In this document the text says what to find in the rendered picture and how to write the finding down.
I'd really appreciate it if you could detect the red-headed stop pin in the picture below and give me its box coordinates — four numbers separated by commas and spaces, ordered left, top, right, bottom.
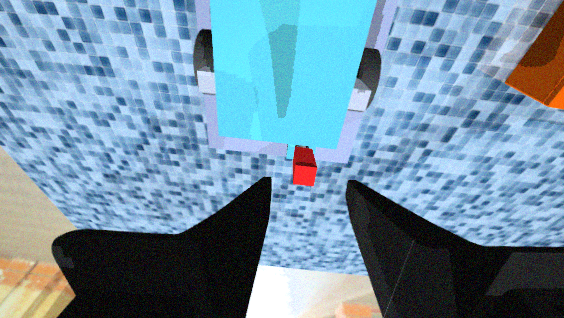
293, 145, 317, 186

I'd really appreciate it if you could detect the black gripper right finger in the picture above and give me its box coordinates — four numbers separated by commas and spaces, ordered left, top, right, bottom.
346, 180, 564, 318

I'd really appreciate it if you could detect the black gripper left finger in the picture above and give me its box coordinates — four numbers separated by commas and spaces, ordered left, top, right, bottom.
51, 177, 272, 318

